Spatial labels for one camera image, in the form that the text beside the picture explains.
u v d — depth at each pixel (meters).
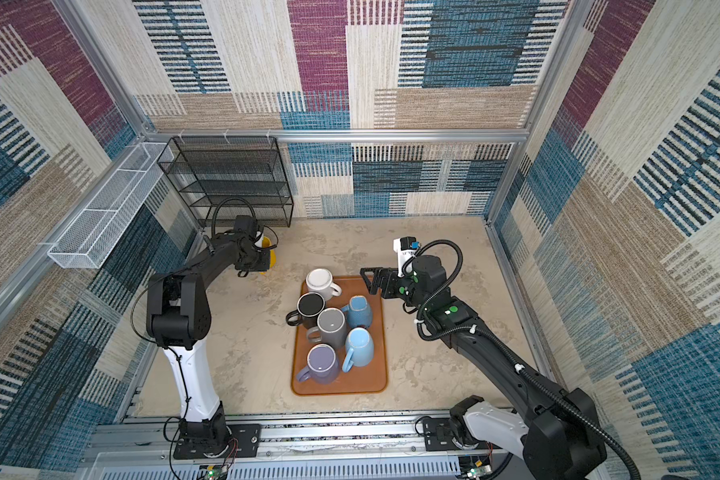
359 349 0.79
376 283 0.68
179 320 0.55
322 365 0.76
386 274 0.67
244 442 0.73
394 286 0.68
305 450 0.73
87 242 0.70
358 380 0.82
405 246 0.68
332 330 0.80
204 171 1.08
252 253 0.87
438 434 0.73
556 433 0.39
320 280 0.94
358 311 0.84
